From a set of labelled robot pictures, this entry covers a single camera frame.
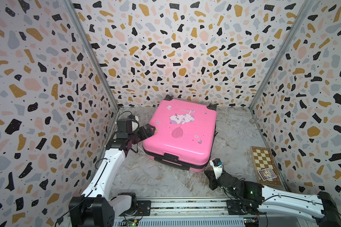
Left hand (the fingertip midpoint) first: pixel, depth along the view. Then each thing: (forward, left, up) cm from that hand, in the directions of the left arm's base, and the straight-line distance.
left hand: (151, 130), depth 80 cm
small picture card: (-20, -67, -18) cm, 72 cm away
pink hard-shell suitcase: (-3, -19, 0) cm, 19 cm away
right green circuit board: (-41, -52, -23) cm, 70 cm away
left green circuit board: (-41, +9, -22) cm, 47 cm away
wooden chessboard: (-9, -69, -20) cm, 72 cm away
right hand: (-21, -29, -13) cm, 38 cm away
